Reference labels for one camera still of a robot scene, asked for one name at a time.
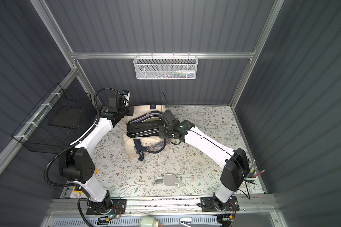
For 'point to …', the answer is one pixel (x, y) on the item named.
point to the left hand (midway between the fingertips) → (132, 105)
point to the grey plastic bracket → (168, 180)
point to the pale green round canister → (148, 221)
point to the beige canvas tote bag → (138, 146)
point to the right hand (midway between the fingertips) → (163, 131)
